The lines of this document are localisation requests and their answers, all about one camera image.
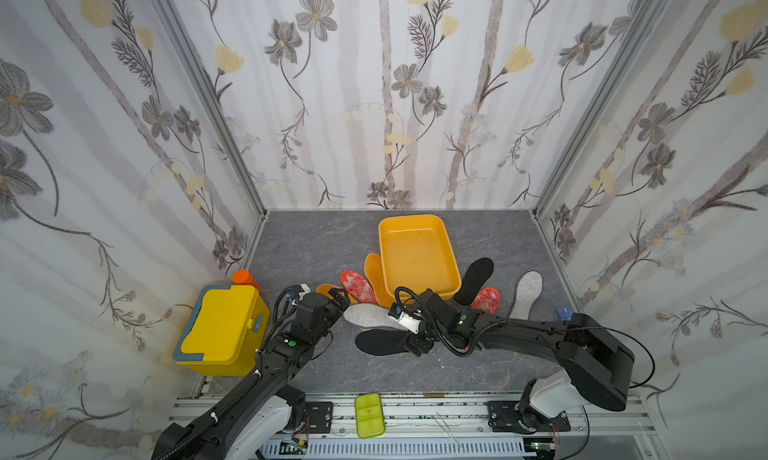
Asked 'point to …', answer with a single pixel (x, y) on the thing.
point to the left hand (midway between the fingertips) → (345, 297)
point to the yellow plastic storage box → (418, 252)
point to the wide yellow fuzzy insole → (324, 289)
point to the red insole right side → (487, 300)
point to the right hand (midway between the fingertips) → (404, 328)
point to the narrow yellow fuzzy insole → (373, 270)
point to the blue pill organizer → (565, 313)
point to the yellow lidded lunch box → (225, 331)
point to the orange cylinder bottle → (244, 277)
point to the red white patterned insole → (358, 286)
